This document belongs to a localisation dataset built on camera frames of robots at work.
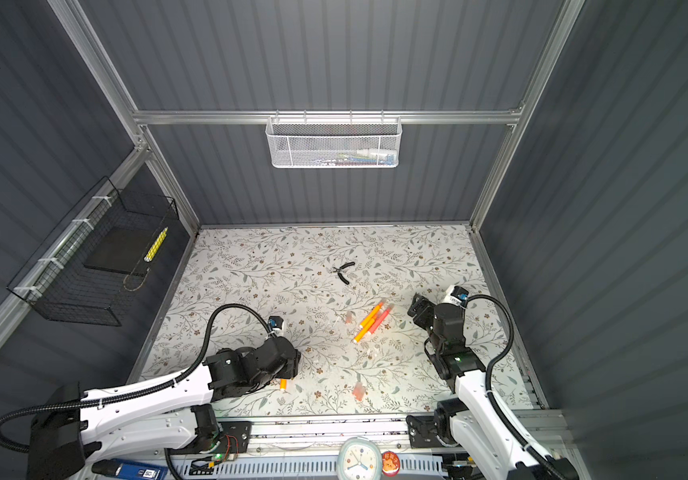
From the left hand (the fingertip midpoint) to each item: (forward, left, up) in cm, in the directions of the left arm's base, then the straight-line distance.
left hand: (294, 355), depth 80 cm
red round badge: (-25, -23, -6) cm, 35 cm away
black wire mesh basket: (+15, +48, +21) cm, 54 cm away
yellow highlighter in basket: (+24, +35, +21) cm, 47 cm away
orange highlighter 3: (-5, +4, -7) cm, 9 cm away
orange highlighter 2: (+9, -20, -6) cm, 23 cm away
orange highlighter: (+13, -22, -6) cm, 26 cm away
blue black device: (-23, +36, -4) cm, 43 cm away
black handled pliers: (+35, -14, -7) cm, 38 cm away
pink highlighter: (+12, -26, -6) cm, 29 cm away
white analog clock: (-24, -16, -4) cm, 29 cm away
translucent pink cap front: (-8, -17, -7) cm, 20 cm away
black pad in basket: (+21, +41, +23) cm, 51 cm away
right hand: (+10, -38, +6) cm, 40 cm away
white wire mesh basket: (+84, -13, +15) cm, 87 cm away
